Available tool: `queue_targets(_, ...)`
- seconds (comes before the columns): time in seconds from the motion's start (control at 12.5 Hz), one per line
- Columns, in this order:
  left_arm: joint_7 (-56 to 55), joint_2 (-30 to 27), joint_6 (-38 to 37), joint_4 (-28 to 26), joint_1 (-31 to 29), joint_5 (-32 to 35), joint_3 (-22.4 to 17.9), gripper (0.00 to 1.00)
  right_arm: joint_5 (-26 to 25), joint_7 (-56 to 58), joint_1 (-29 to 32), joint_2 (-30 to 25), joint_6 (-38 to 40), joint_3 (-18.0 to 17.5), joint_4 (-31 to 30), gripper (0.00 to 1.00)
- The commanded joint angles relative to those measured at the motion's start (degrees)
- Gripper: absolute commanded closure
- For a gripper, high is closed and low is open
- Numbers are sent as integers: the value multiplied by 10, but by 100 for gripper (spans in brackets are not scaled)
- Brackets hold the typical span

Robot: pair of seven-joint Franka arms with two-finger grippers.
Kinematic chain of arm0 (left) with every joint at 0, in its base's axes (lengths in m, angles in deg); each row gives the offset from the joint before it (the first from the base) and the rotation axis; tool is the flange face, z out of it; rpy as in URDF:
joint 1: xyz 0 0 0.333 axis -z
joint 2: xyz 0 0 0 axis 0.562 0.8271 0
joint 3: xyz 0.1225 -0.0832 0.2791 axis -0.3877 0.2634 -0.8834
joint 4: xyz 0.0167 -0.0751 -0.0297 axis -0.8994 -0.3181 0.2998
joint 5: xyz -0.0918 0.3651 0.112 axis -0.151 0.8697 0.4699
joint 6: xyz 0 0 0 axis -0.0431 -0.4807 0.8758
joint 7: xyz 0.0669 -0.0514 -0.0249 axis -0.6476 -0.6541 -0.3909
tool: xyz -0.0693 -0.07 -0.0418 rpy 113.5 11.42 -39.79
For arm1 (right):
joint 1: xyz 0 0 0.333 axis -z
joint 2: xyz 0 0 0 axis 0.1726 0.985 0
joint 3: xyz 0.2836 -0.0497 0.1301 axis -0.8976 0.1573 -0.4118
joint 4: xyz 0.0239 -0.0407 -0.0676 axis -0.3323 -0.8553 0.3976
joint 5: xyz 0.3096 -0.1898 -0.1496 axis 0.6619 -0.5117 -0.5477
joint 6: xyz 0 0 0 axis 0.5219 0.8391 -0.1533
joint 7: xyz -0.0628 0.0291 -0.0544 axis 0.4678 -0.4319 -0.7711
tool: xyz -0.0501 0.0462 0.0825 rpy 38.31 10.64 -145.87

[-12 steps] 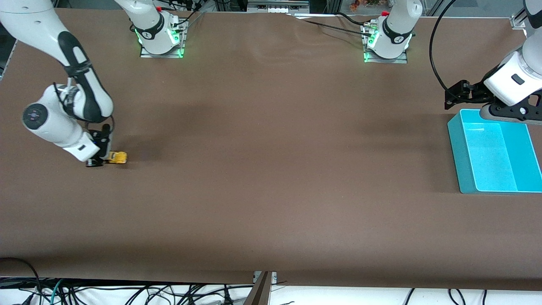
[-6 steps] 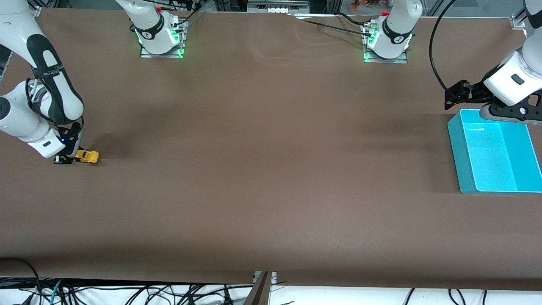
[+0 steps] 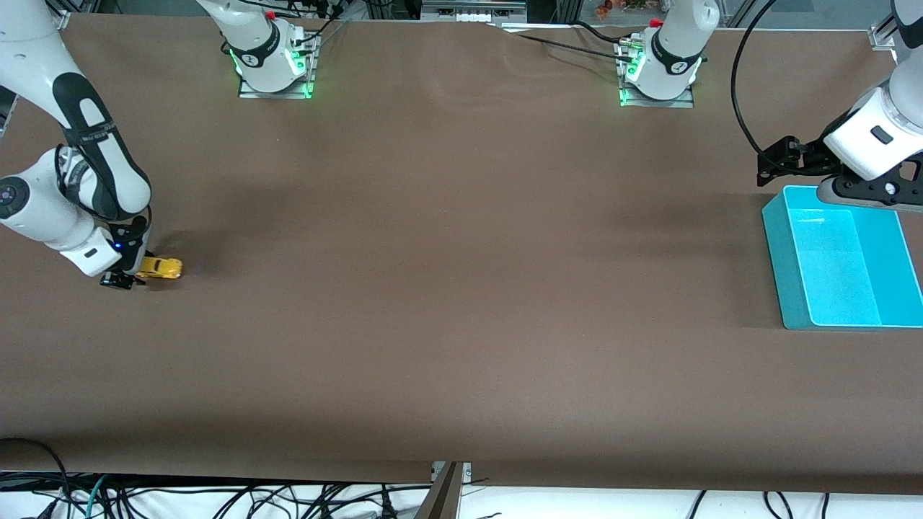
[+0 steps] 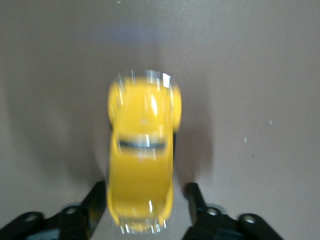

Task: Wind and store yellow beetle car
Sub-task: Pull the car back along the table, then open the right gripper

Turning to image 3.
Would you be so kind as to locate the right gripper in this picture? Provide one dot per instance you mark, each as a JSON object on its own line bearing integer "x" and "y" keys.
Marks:
{"x": 130, "y": 249}

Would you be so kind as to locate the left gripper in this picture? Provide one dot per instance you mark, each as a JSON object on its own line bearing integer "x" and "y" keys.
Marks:
{"x": 808, "y": 156}

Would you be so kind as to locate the yellow beetle toy car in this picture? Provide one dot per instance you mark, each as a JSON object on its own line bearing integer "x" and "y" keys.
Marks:
{"x": 162, "y": 268}

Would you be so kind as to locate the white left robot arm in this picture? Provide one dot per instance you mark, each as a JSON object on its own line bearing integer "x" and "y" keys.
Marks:
{"x": 678, "y": 50}

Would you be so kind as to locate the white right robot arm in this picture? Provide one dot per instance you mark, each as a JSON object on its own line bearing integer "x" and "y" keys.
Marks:
{"x": 94, "y": 144}

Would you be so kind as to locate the teal plastic bin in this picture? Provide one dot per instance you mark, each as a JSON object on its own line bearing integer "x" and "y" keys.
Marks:
{"x": 836, "y": 274}

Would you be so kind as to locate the orange background items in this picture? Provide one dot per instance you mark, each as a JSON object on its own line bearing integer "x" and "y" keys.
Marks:
{"x": 621, "y": 7}

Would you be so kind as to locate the aluminium table leg profile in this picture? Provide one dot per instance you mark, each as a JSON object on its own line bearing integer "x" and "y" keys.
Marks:
{"x": 441, "y": 497}

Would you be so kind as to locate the white power strip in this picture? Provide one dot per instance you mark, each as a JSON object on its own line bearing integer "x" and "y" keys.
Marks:
{"x": 472, "y": 11}

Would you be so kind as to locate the metal table corner bracket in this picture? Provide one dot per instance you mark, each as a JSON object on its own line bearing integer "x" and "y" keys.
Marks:
{"x": 881, "y": 36}

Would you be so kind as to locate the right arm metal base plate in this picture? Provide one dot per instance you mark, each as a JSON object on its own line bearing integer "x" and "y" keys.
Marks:
{"x": 277, "y": 94}

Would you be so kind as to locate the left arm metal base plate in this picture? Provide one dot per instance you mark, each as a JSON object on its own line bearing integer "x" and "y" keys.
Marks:
{"x": 660, "y": 103}

